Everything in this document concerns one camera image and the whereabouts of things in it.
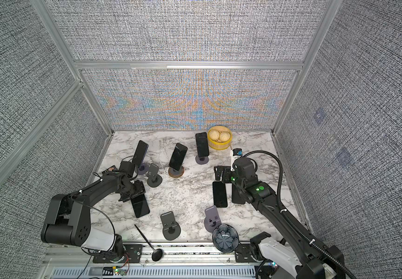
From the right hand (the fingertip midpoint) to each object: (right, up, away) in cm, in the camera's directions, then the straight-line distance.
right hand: (224, 163), depth 78 cm
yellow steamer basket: (0, +9, +30) cm, 32 cm away
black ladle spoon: (-29, -38, -4) cm, 48 cm away
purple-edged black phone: (-9, +9, +20) cm, 24 cm away
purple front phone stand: (-5, -25, -2) cm, 25 cm away
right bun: (+5, +14, +32) cm, 35 cm away
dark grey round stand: (-35, -10, +13) cm, 38 cm away
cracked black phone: (-22, +3, +12) cm, 25 cm away
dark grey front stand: (-23, -29, -2) cm, 37 cm away
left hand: (-41, -16, +12) cm, 46 cm away
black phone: (+8, -18, +10) cm, 22 cm away
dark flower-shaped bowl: (0, -33, -2) cm, 33 cm away
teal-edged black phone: (-40, -22, +8) cm, 46 cm away
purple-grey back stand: (-10, -1, +27) cm, 29 cm away
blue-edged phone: (-43, +4, +16) cm, 46 cm away
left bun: (-2, +15, +32) cm, 35 cm away
